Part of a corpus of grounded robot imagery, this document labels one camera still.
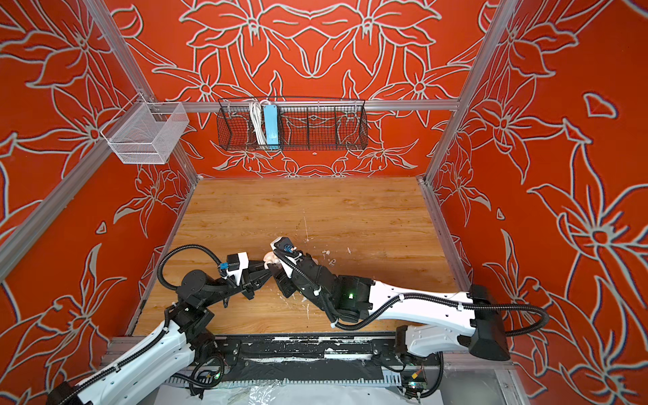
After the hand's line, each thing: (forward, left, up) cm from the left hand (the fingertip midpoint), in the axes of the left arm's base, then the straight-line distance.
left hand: (275, 264), depth 67 cm
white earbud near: (+17, -14, -22) cm, 31 cm away
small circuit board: (-22, -40, -23) cm, 51 cm away
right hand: (+1, 0, +4) cm, 4 cm away
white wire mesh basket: (+45, +56, +9) cm, 73 cm away
